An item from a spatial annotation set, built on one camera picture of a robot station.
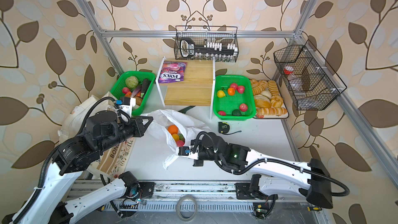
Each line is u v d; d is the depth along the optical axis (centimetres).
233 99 111
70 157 37
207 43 81
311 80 74
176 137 88
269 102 105
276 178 46
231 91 110
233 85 112
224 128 94
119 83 112
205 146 51
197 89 94
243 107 101
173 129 91
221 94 108
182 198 72
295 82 71
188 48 85
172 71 77
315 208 69
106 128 41
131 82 112
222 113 97
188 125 83
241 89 112
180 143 83
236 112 97
